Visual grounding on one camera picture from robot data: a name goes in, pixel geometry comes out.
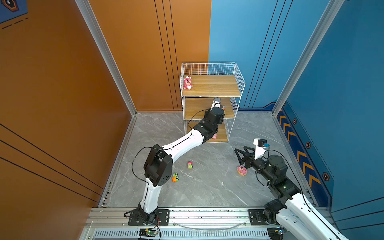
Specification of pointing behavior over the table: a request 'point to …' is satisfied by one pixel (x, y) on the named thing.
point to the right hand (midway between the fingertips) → (238, 149)
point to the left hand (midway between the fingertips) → (216, 107)
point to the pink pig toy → (214, 137)
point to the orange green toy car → (175, 178)
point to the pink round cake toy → (241, 171)
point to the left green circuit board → (148, 232)
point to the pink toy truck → (190, 165)
